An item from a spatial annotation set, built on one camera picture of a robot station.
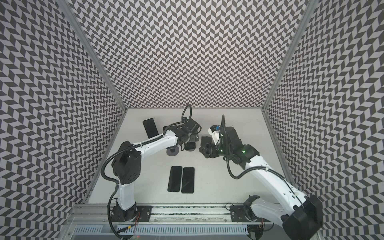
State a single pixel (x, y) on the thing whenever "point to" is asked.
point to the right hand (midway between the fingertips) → (205, 153)
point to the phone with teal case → (188, 179)
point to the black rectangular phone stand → (205, 140)
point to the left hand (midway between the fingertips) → (189, 136)
